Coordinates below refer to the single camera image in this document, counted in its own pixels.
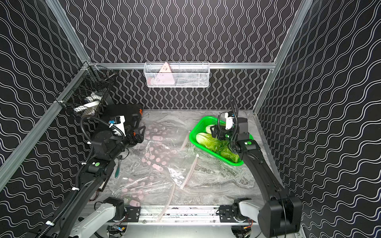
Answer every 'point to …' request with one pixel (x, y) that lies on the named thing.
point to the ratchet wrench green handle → (117, 172)
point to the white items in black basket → (89, 107)
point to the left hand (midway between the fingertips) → (136, 123)
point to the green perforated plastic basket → (199, 126)
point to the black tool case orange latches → (133, 113)
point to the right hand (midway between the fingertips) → (218, 127)
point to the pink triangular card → (165, 77)
